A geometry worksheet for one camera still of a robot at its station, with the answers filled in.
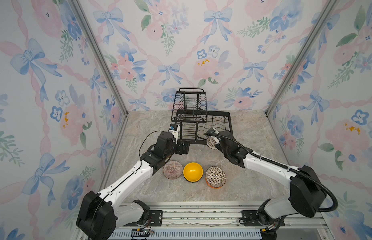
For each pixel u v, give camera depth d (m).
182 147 0.71
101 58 0.87
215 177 0.86
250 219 0.73
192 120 0.90
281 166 0.49
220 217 0.76
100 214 0.39
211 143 0.90
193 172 0.86
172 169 0.89
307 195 0.43
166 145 0.60
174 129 0.69
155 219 0.74
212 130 0.75
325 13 0.71
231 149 0.64
